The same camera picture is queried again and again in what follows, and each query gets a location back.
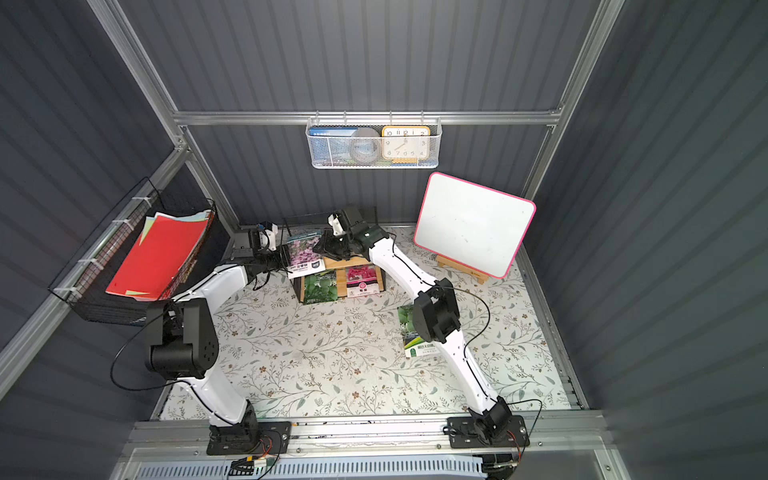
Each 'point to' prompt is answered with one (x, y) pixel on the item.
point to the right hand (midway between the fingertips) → (321, 246)
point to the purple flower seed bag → (302, 259)
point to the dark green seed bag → (321, 287)
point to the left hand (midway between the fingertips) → (289, 251)
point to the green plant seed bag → (415, 346)
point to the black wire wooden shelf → (340, 264)
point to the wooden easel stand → (444, 261)
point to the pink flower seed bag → (362, 281)
